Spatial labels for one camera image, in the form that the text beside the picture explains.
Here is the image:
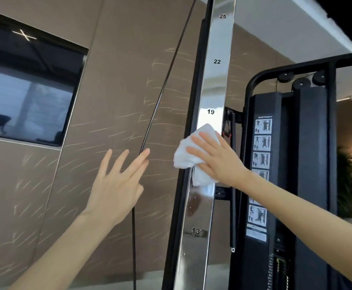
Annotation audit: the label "person's left hand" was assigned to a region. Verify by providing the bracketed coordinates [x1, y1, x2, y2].
[84, 147, 151, 228]

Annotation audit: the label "person's right hand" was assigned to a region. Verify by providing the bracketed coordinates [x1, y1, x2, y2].
[186, 130, 251, 189]

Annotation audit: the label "white cleaning cloth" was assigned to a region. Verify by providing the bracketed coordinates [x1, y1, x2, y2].
[173, 123, 222, 187]

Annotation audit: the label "chrome numbered rail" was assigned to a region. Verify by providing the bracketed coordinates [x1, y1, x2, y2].
[174, 0, 237, 290]

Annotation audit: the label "person's right forearm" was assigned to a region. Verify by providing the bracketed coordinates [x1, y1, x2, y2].
[231, 170, 352, 290]

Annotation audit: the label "person's left forearm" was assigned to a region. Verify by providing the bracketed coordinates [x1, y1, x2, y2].
[10, 211, 118, 290]

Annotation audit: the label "black straight attachment bar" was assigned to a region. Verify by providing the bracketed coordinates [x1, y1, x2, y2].
[229, 111, 239, 253]

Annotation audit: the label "strip of exercise pictogram stickers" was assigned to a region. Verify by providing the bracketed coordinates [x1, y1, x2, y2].
[246, 118, 273, 242]

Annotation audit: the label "black weight stack cover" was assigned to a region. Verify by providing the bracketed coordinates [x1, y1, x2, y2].
[242, 87, 330, 290]

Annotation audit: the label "black weight stack plates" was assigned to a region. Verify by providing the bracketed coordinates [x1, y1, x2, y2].
[269, 253, 288, 290]

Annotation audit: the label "green potted plant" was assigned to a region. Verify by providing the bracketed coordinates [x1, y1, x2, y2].
[337, 147, 352, 218]

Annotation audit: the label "thin black machine cable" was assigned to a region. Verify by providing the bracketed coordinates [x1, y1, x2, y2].
[131, 0, 198, 290]

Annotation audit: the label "black cable machine frame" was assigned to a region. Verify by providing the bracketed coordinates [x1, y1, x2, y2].
[162, 0, 352, 290]

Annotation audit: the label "wall-mounted black screen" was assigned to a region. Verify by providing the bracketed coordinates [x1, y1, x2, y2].
[0, 7, 89, 147]

